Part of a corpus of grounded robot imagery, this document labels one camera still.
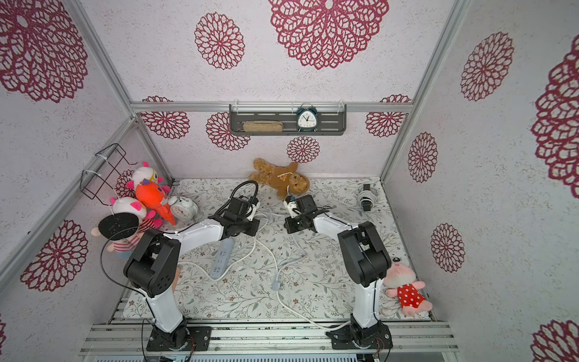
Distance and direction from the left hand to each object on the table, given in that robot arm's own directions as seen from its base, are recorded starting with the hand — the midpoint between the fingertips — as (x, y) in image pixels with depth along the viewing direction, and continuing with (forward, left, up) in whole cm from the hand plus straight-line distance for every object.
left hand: (256, 224), depth 96 cm
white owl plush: (+15, +47, +15) cm, 51 cm away
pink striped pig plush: (-2, +45, +16) cm, 48 cm away
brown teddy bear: (+26, -12, 0) cm, 28 cm away
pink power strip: (-33, +13, +29) cm, 46 cm away
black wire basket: (0, +50, +26) cm, 56 cm away
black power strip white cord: (+15, -50, 0) cm, 52 cm away
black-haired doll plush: (-12, +42, +16) cm, 47 cm away
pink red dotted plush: (-25, -54, +2) cm, 59 cm away
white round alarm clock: (+6, +32, +4) cm, 33 cm away
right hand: (+1, -13, 0) cm, 13 cm away
